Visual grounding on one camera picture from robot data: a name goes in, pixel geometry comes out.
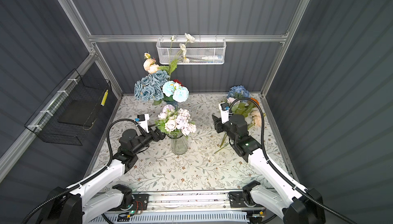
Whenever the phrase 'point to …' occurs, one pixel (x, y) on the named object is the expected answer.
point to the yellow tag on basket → (105, 97)
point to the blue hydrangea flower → (238, 91)
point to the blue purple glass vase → (174, 104)
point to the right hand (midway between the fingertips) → (220, 114)
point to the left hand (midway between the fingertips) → (165, 124)
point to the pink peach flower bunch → (172, 119)
